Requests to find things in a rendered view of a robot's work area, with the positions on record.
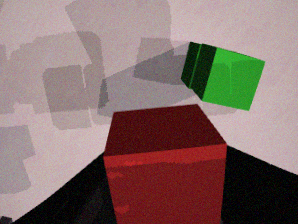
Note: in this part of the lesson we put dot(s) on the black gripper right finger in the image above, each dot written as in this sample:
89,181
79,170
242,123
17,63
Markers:
256,192

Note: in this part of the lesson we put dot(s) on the red block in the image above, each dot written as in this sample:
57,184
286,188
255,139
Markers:
165,165

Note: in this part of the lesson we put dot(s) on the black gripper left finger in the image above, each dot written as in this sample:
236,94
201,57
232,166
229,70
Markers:
85,199

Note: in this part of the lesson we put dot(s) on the green block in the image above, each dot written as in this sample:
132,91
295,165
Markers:
190,63
226,78

